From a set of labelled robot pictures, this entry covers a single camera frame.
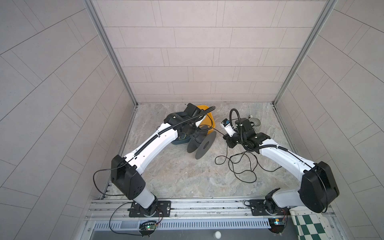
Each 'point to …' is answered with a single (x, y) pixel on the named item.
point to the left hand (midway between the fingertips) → (198, 128)
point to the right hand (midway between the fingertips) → (223, 136)
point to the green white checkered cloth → (312, 225)
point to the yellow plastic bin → (208, 122)
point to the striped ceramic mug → (257, 123)
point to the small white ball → (218, 234)
